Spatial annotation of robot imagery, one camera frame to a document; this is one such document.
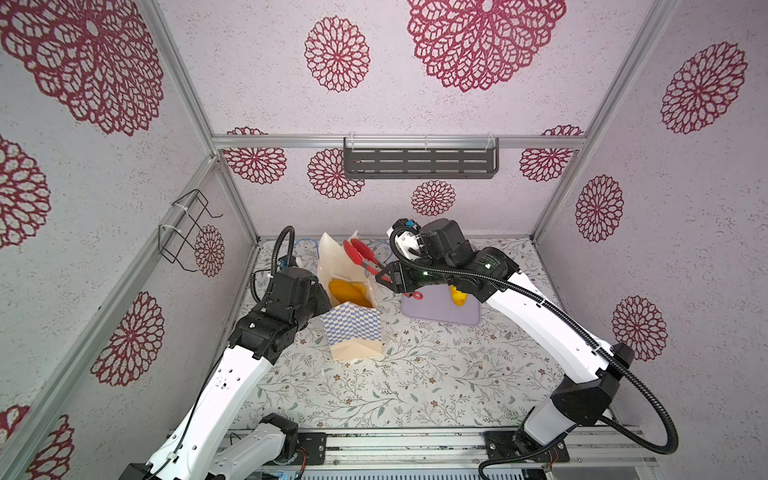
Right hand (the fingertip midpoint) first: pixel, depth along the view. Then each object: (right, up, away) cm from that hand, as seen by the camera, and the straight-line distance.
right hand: (382, 269), depth 67 cm
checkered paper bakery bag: (-8, -17, +13) cm, 23 cm away
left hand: (-15, -7, +7) cm, 18 cm away
